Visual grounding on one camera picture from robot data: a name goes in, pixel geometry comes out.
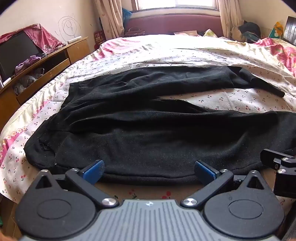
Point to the grey plastic bags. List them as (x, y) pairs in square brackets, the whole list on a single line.
[(27, 80)]

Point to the pink floral quilt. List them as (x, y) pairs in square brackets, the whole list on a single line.
[(277, 51)]

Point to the beige curtain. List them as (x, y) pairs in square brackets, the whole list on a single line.
[(229, 16), (111, 16)]

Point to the pink floral cloth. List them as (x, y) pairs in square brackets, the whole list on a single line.
[(44, 37)]

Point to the dark wooden headboard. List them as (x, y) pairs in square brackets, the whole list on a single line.
[(291, 27)]

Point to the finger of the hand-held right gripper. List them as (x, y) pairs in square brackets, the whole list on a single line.
[(270, 157)]

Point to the brown handbag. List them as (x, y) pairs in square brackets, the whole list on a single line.
[(135, 32)]

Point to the purple cloth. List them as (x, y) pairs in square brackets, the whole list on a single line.
[(27, 63)]

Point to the dark clothes pile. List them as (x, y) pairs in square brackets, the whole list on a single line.
[(249, 29)]

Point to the yellow green bag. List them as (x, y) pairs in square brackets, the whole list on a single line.
[(276, 30)]

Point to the maroon upholstered bench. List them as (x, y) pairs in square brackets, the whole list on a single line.
[(173, 23)]

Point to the red wall hanging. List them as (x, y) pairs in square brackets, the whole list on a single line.
[(100, 37)]

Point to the window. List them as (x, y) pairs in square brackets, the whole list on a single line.
[(175, 3)]

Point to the white paper roll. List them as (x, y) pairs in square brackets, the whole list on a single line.
[(74, 40)]

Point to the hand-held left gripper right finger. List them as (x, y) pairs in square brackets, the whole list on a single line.
[(204, 172)]

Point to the yellow package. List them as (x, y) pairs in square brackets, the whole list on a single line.
[(210, 33)]

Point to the cherry print bed sheet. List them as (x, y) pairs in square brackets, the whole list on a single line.
[(208, 58)]

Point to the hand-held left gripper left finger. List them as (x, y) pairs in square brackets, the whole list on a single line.
[(93, 171)]

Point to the wooden cabinet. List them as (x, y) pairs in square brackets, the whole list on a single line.
[(76, 49)]

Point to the black television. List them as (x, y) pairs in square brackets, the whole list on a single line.
[(16, 51)]

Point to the blue bag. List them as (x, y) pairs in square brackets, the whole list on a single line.
[(126, 15)]

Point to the black pants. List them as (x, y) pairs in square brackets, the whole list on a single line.
[(138, 129)]

